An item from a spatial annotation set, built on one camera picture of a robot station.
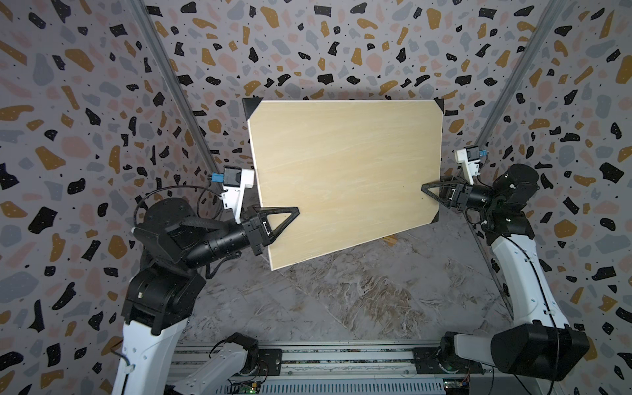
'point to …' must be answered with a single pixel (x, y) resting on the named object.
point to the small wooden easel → (391, 239)
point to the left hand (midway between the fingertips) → (299, 217)
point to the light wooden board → (355, 168)
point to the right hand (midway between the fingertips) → (422, 192)
